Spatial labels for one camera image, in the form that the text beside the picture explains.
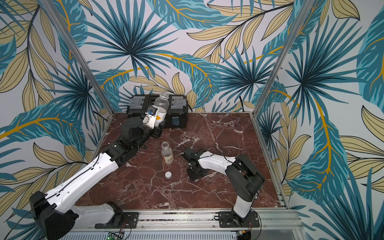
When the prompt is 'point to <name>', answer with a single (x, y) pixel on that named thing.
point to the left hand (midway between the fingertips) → (158, 119)
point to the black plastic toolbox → (177, 115)
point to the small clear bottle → (167, 153)
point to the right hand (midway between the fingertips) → (195, 176)
